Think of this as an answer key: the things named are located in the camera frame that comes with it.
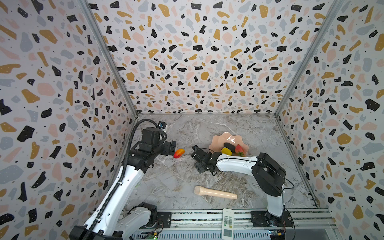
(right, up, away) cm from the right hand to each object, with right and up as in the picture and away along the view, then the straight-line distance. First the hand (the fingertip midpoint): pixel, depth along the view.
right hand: (200, 159), depth 91 cm
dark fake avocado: (+19, +7, +7) cm, 22 cm away
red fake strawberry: (+25, +5, +4) cm, 26 cm away
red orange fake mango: (-14, +3, +5) cm, 15 cm away
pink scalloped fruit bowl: (+11, +9, +10) cm, 17 cm away
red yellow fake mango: (+17, +5, +4) cm, 18 cm away
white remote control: (+14, -28, -19) cm, 37 cm away
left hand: (-17, +14, -17) cm, 28 cm away
